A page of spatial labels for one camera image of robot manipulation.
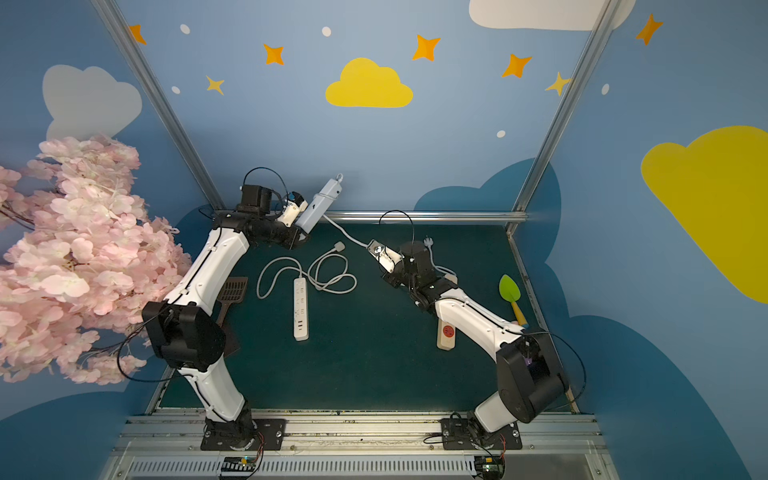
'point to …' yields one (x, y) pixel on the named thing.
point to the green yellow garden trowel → (510, 290)
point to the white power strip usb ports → (300, 309)
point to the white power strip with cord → (322, 201)
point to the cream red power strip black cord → (446, 336)
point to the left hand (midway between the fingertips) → (300, 230)
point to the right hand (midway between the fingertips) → (391, 250)
